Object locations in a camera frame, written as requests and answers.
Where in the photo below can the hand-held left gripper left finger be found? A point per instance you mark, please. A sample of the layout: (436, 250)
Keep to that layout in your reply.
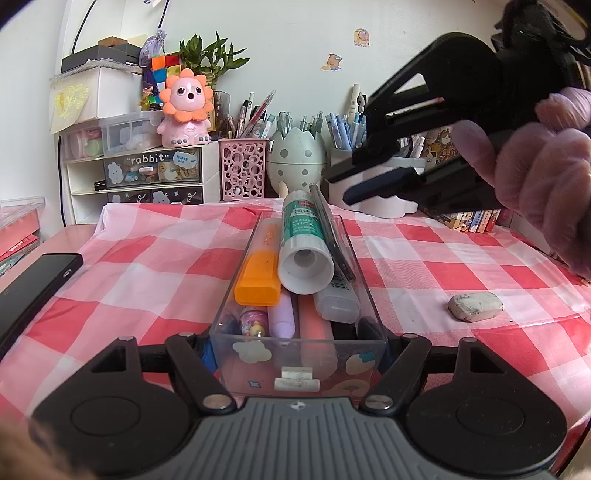
(205, 360)

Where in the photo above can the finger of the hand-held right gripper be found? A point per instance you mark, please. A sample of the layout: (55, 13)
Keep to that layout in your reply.
(378, 184)
(369, 159)

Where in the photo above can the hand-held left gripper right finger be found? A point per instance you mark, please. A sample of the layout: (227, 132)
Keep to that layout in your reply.
(406, 360)

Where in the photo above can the clear plastic pencil box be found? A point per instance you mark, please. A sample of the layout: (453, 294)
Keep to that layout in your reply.
(258, 364)

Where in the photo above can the purple character pen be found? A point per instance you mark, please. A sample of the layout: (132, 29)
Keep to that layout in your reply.
(254, 323)

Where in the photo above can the purple mechanical pencil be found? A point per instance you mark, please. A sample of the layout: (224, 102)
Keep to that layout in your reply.
(282, 318)

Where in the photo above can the green highlighter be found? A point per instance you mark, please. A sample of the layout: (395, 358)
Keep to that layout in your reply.
(337, 300)

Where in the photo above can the pink highlighter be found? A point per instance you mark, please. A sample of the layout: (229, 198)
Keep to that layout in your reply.
(316, 332)

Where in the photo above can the green white glue stick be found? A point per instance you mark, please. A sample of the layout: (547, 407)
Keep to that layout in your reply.
(304, 249)

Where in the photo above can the orange highlighter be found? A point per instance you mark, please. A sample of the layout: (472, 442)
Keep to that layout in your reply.
(258, 277)

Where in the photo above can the person's right hand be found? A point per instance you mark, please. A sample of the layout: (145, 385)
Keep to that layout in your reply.
(545, 175)

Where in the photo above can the grey flower-shaped pen holder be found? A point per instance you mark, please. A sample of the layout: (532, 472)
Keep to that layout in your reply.
(392, 207)

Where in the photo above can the bunch of blue and pink pens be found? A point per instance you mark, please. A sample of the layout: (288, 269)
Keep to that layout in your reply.
(344, 129)

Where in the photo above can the pink spine comic book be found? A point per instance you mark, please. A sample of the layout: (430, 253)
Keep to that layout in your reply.
(438, 143)

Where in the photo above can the green egg-shaped pen holder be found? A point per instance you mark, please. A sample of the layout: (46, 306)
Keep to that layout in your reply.
(298, 161)

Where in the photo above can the pink checked tablecloth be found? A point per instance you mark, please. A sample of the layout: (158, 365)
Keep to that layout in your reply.
(415, 258)

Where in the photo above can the bunch of grey-green pens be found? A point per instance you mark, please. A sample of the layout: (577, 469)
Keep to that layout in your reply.
(295, 122)

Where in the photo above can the dirty white eraser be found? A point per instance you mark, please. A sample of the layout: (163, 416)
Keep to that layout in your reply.
(475, 307)

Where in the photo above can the small white chalk piece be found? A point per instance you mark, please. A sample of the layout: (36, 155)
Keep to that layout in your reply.
(297, 385)
(296, 373)

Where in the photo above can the blue spine comic book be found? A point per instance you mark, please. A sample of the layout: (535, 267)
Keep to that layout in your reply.
(467, 220)

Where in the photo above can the illustrated comic book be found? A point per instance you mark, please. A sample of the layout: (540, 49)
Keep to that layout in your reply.
(487, 219)
(496, 218)

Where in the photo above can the bunch of thin pens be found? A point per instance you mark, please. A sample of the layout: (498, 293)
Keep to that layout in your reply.
(254, 117)

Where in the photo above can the pink perforated pen holder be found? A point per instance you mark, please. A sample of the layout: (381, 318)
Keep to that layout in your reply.
(244, 170)

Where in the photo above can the glass vase with pebbles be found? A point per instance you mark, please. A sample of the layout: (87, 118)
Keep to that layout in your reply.
(220, 113)

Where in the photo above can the black phone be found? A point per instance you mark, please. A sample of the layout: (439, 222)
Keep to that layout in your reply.
(32, 290)

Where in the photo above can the green bamboo plant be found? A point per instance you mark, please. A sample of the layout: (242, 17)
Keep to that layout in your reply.
(212, 53)

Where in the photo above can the pink orange lion toy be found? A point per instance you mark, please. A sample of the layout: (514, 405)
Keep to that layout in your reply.
(184, 110)

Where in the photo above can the blurred brown fuzzy cloth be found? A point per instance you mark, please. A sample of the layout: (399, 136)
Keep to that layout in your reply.
(27, 457)

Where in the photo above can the white drawer organizer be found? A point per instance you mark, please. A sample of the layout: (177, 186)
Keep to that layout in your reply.
(87, 189)

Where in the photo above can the colourful puzzle cube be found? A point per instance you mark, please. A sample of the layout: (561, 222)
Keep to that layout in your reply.
(166, 67)

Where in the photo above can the colourful puzzle toy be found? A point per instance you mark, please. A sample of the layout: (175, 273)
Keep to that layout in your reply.
(150, 92)

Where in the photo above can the pink lidded box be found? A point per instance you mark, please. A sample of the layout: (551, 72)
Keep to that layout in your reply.
(18, 226)

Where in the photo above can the clear storage box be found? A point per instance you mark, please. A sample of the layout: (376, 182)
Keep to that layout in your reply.
(127, 134)

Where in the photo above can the purple sachet bag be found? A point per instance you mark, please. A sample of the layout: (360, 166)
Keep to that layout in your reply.
(153, 44)

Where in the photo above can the white box with yellow sticker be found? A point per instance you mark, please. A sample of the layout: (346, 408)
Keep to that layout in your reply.
(92, 97)

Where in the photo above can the black flat box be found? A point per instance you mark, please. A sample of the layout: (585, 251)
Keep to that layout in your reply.
(99, 57)

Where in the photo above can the yellow pink wall sticker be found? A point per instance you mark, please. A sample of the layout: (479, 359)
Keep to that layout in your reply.
(362, 37)

